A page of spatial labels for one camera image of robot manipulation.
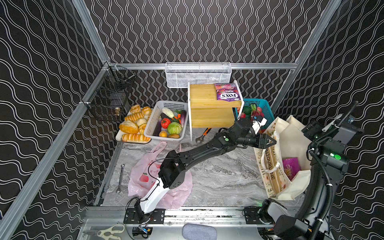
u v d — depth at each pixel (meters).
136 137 1.01
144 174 0.82
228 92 0.80
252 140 0.65
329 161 0.43
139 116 1.13
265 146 0.63
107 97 0.94
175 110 1.17
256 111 1.10
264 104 1.14
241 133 0.60
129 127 1.03
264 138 0.63
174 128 1.00
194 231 0.68
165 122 1.05
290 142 0.81
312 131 0.58
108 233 0.70
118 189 0.84
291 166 0.77
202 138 1.04
